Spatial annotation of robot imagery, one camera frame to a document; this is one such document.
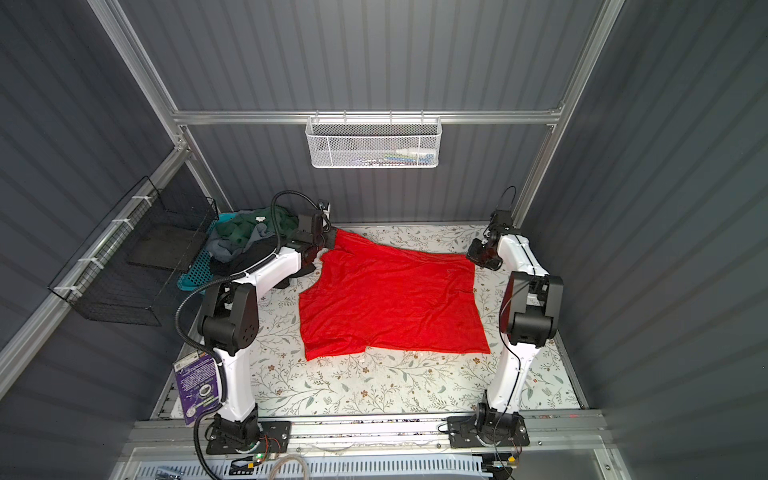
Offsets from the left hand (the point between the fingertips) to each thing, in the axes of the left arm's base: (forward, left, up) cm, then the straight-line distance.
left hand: (326, 227), depth 99 cm
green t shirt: (0, +28, +2) cm, 28 cm away
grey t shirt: (-9, +31, +1) cm, 33 cm away
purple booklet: (-43, +34, -15) cm, 57 cm away
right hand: (-11, -50, -6) cm, 51 cm away
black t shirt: (-8, +24, -4) cm, 25 cm away
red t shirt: (-18, -14, -15) cm, 28 cm away
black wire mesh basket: (-24, +45, +12) cm, 52 cm away
